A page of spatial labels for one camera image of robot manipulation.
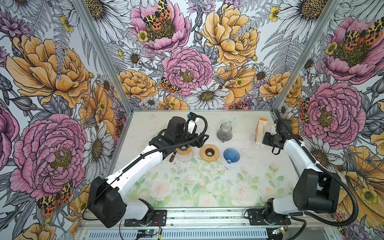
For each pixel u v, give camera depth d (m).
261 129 1.00
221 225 0.73
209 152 0.98
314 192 0.43
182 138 0.65
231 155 0.91
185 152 0.85
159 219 0.73
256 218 0.74
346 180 0.68
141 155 0.49
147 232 0.70
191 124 0.67
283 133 0.63
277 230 0.72
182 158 0.96
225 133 0.99
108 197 0.39
